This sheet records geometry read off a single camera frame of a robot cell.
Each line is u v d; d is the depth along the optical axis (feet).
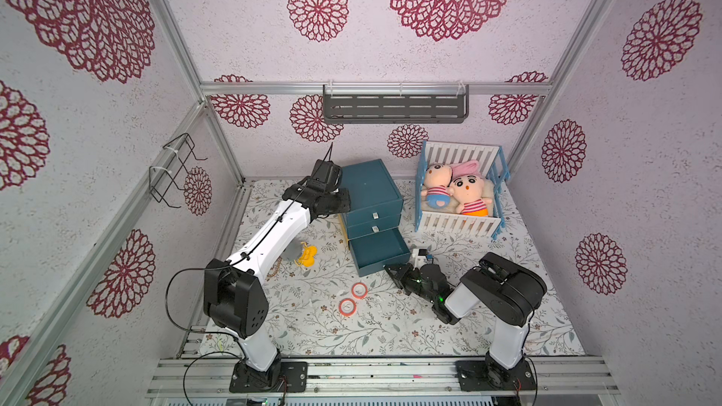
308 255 3.19
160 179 2.39
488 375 2.13
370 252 3.02
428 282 2.40
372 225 3.01
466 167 3.50
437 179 3.38
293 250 2.98
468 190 3.20
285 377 2.39
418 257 2.88
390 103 3.07
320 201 1.94
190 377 2.48
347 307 2.81
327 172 2.10
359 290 2.95
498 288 1.68
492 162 3.53
